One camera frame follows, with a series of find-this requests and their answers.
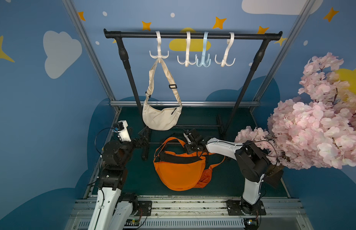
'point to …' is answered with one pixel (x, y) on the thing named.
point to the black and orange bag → (168, 160)
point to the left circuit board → (131, 222)
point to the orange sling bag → (180, 170)
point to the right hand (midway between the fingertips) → (190, 145)
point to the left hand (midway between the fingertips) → (139, 126)
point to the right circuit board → (251, 224)
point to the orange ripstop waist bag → (205, 178)
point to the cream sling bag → (159, 119)
